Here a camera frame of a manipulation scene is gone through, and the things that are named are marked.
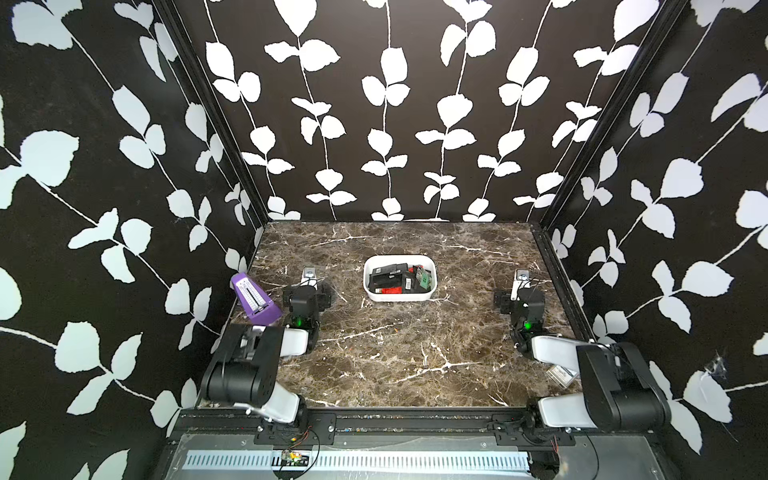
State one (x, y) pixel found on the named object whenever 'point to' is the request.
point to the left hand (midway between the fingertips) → (308, 280)
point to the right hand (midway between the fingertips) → (515, 281)
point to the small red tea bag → (393, 290)
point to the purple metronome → (262, 310)
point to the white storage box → (427, 261)
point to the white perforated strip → (362, 461)
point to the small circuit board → (294, 458)
